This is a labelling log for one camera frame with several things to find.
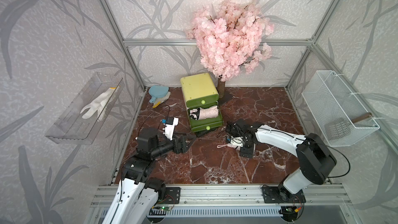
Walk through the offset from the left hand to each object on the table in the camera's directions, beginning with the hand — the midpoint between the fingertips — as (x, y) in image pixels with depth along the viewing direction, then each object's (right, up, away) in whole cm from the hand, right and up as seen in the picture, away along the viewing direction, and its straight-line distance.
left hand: (191, 138), depth 67 cm
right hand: (+29, -9, +22) cm, 37 cm away
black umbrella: (+3, -3, +25) cm, 25 cm away
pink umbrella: (+3, +9, +22) cm, 24 cm away
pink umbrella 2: (+21, -10, +21) cm, 31 cm away
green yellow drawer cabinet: (+4, +17, +21) cm, 27 cm away
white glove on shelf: (-38, +14, -2) cm, 41 cm away
